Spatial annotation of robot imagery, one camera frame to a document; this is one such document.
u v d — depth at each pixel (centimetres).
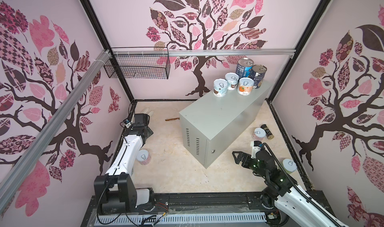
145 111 113
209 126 63
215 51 93
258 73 72
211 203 75
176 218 70
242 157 70
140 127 63
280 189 55
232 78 76
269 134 97
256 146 71
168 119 109
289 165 81
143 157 84
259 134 95
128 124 72
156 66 80
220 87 71
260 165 62
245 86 72
